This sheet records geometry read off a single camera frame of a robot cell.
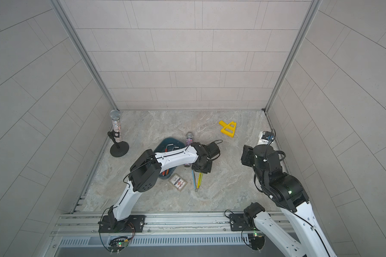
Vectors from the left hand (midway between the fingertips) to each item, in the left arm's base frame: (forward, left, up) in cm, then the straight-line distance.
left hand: (209, 171), depth 89 cm
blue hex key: (-4, +9, +2) cm, 10 cm away
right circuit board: (-31, -20, +1) cm, 37 cm away
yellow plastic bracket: (+28, -14, +3) cm, 32 cm away
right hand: (-1, -13, +29) cm, 32 cm away
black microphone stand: (+12, +54, +3) cm, 55 cm away
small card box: (-7, +17, +3) cm, 18 cm away
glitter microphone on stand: (+15, +46, +29) cm, 57 cm away
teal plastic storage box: (+12, +28, +6) cm, 31 cm away
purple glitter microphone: (+21, +12, +5) cm, 25 cm away
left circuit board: (-33, +39, +3) cm, 51 cm away
